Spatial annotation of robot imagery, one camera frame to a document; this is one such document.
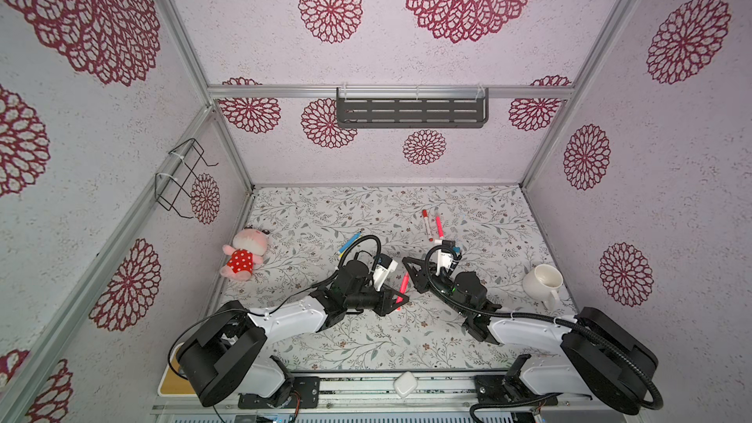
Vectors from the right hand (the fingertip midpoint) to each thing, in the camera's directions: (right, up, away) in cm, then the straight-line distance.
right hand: (403, 262), depth 78 cm
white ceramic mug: (+41, -8, +7) cm, 42 cm away
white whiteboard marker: (+12, +6, +28) cm, 31 cm away
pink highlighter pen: (+17, +7, +29) cm, 34 cm away
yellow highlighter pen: (-15, +4, -13) cm, 20 cm away
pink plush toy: (-48, +2, +17) cm, 51 cm away
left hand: (0, -10, +2) cm, 11 cm away
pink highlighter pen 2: (0, -7, 0) cm, 7 cm away
